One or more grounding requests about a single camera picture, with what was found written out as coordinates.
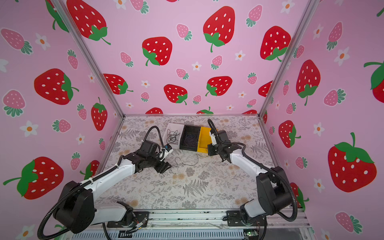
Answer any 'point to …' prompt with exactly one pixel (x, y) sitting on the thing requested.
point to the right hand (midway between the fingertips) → (207, 148)
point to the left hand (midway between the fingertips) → (168, 161)
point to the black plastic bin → (191, 129)
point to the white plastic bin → (173, 127)
